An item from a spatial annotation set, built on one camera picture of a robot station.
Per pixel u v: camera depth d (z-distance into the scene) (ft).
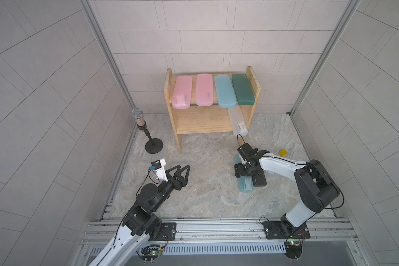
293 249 2.23
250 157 2.27
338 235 2.33
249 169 2.48
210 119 2.84
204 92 2.22
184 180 2.04
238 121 2.78
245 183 2.71
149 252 2.13
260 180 2.78
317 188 1.48
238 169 2.68
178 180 2.00
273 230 2.32
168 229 2.33
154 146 3.25
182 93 2.18
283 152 3.19
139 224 1.72
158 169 2.01
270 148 3.24
